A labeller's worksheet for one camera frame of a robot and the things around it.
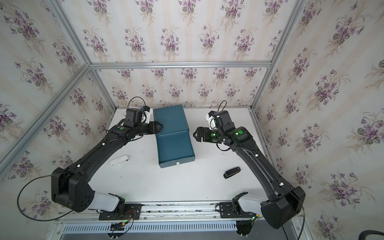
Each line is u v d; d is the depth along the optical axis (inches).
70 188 15.8
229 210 29.1
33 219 15.1
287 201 14.6
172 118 33.7
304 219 13.5
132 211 28.8
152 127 28.2
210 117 26.3
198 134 25.3
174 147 32.2
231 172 33.1
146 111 28.6
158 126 30.8
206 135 24.9
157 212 29.4
